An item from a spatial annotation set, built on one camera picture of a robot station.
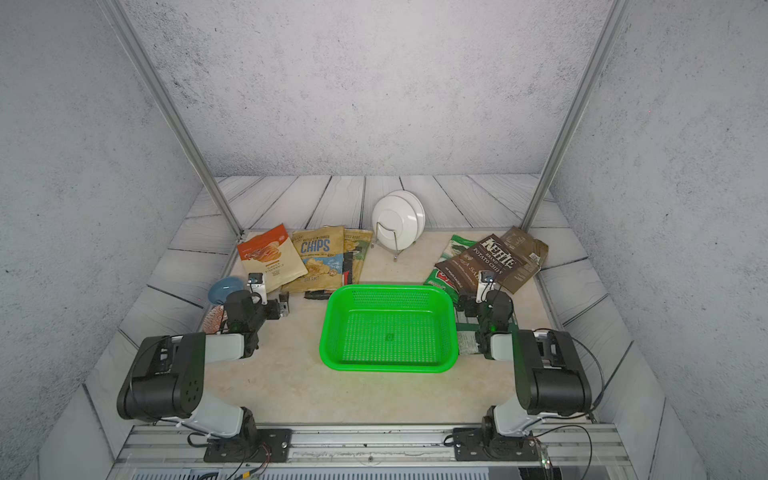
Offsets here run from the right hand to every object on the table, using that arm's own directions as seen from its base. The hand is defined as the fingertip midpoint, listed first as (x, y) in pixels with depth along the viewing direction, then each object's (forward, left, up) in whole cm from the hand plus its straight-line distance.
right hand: (479, 287), depth 93 cm
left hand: (-1, +63, 0) cm, 63 cm away
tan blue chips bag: (+19, +53, -4) cm, 57 cm away
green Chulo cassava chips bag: (+24, +3, -8) cm, 26 cm away
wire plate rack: (+19, +26, -6) cm, 33 cm away
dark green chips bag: (-15, +3, -6) cm, 17 cm away
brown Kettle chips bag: (+19, -7, -7) cm, 21 cm away
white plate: (+23, +25, +8) cm, 35 cm away
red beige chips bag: (+18, +71, -5) cm, 74 cm away
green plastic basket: (-10, +28, -8) cm, 31 cm away
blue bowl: (+3, +85, -4) cm, 85 cm away
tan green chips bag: (+24, +41, -5) cm, 48 cm away
